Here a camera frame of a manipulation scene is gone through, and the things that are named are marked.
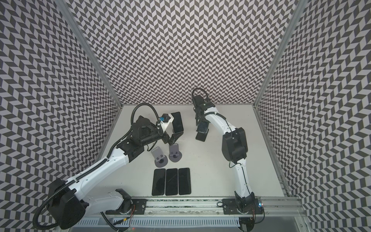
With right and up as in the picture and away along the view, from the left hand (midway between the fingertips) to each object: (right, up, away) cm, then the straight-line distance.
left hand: (177, 127), depth 73 cm
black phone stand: (-11, -34, +6) cm, 36 cm away
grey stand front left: (-10, -20, +10) cm, 24 cm away
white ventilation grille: (-10, -46, -4) cm, 47 cm away
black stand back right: (+14, -8, +26) cm, 31 cm away
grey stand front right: (-3, -18, +13) cm, 22 cm away
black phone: (+3, -31, +7) cm, 32 cm away
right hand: (+17, +4, +23) cm, 29 cm away
